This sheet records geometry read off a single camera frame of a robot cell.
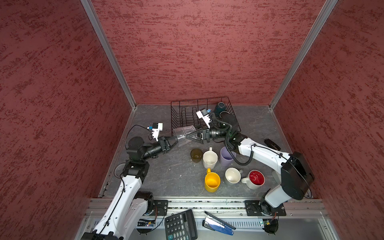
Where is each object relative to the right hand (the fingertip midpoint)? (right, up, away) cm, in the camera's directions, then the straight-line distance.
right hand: (186, 138), depth 65 cm
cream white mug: (+25, -23, +16) cm, 38 cm away
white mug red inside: (+39, -26, +17) cm, 50 cm away
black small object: (+54, -8, +32) cm, 63 cm away
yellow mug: (+13, -27, +16) cm, 34 cm away
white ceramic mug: (+12, -15, +21) cm, 28 cm away
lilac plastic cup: (+21, -13, +13) cm, 27 cm away
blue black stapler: (+12, -41, +4) cm, 43 cm away
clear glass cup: (-2, +2, 0) cm, 3 cm away
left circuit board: (-22, -43, +7) cm, 49 cm away
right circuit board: (+40, -43, +5) cm, 59 cm away
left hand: (-2, -2, +2) cm, 4 cm away
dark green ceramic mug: (+21, +17, +38) cm, 47 cm away
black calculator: (-3, -42, +3) cm, 42 cm away
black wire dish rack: (-6, +13, +45) cm, 47 cm away
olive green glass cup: (+5, -14, +27) cm, 31 cm away
